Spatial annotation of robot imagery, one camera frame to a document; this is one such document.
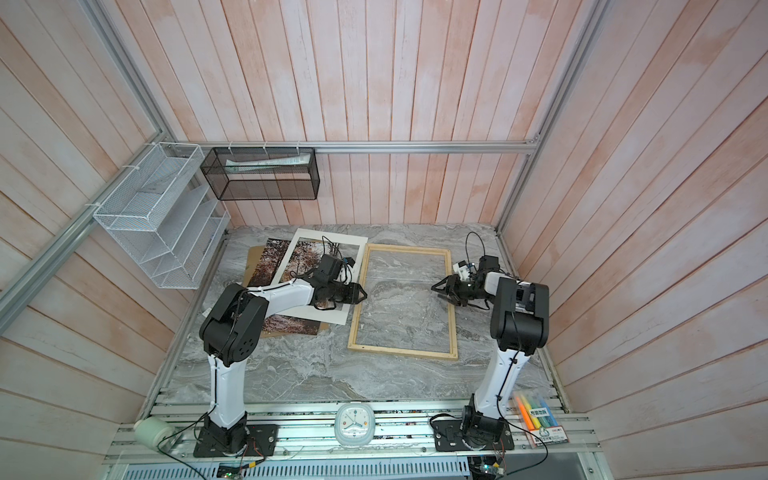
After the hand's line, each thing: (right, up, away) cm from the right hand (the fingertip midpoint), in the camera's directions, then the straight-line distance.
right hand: (437, 289), depth 99 cm
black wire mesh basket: (-56, +37, -9) cm, 68 cm away
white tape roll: (-72, -30, -32) cm, 84 cm away
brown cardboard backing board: (-69, +12, +16) cm, 72 cm away
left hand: (-25, -3, -2) cm, 25 cm away
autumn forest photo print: (-47, +12, +12) cm, 50 cm away
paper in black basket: (-62, +40, -7) cm, 74 cm away
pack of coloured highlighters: (+21, -31, -23) cm, 44 cm away
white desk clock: (-26, -31, -26) cm, 48 cm away
